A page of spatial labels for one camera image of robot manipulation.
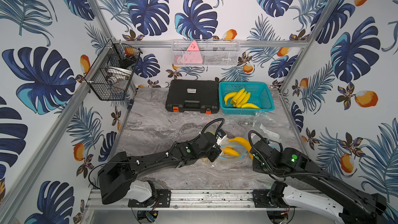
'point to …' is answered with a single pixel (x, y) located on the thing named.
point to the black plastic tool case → (193, 96)
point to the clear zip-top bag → (269, 126)
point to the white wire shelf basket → (219, 52)
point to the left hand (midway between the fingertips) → (220, 144)
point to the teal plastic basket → (260, 95)
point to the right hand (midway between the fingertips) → (254, 164)
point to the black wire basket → (111, 75)
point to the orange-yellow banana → (230, 150)
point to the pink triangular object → (193, 55)
